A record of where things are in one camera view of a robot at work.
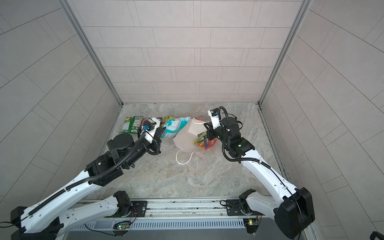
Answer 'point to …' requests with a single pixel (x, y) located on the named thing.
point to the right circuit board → (253, 222)
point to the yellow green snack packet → (167, 118)
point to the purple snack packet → (143, 119)
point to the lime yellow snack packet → (201, 136)
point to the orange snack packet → (201, 144)
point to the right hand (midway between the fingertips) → (204, 123)
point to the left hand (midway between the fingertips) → (166, 126)
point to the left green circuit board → (123, 226)
